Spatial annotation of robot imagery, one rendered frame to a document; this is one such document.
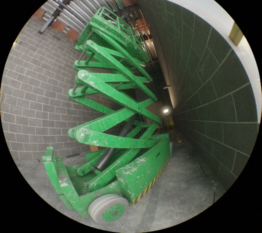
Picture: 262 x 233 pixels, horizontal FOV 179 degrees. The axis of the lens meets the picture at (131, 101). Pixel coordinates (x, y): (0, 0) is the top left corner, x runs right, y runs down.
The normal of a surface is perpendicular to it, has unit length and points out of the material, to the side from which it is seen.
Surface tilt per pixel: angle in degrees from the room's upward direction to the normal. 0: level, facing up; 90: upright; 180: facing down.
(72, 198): 90
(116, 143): 90
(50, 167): 90
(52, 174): 90
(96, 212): 61
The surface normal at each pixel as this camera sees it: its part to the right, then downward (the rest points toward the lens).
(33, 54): 0.90, -0.24
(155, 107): -0.40, -0.18
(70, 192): 0.76, -0.28
